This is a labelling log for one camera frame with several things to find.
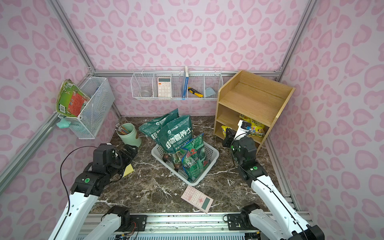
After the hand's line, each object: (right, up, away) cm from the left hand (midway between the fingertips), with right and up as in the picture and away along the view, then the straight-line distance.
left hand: (133, 149), depth 72 cm
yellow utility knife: (+30, +33, +25) cm, 51 cm away
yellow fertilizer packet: (+45, +10, +4) cm, 46 cm away
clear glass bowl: (-2, +32, +23) cm, 40 cm away
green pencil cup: (-12, +7, +21) cm, 25 cm away
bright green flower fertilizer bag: (+30, -5, +7) cm, 31 cm away
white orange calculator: (+10, +36, +22) cm, 44 cm away
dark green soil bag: (+7, +10, +7) cm, 15 cm away
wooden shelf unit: (+61, +22, +9) cm, 65 cm away
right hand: (+45, +11, +1) cm, 46 cm away
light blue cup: (+39, +35, +28) cm, 60 cm away
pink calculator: (+33, -28, +6) cm, 43 cm away
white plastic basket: (+40, -5, +19) cm, 44 cm away
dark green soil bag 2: (+20, +7, +6) cm, 22 cm away
